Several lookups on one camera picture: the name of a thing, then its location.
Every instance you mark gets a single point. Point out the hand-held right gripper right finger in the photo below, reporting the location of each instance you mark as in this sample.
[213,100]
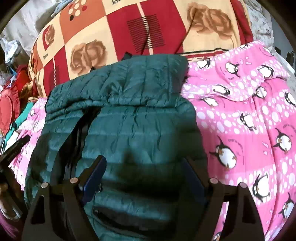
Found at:
[194,183]

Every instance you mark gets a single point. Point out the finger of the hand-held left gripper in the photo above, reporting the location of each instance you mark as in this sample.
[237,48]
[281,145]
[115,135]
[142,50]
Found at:
[16,146]

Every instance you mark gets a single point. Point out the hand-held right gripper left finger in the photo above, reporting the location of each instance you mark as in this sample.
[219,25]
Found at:
[92,180]

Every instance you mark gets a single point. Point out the green quilted jacket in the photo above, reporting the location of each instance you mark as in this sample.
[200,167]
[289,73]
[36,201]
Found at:
[138,129]

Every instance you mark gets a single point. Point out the green cloth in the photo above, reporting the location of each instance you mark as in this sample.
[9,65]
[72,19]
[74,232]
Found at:
[20,118]

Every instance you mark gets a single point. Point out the red heart pillow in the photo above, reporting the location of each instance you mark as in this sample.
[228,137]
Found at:
[8,111]

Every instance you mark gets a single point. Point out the yellow red floral cloth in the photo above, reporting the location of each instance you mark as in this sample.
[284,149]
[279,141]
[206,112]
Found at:
[29,91]

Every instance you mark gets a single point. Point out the pink penguin blanket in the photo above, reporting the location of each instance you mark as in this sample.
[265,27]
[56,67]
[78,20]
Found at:
[242,120]

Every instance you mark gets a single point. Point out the plain white cloth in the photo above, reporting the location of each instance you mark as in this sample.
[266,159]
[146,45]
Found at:
[25,23]

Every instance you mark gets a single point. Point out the checkered rose print quilt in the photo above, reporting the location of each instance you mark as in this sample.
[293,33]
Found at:
[111,27]

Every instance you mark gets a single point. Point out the white floral cloth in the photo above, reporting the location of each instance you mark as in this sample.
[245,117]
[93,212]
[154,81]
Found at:
[261,25]

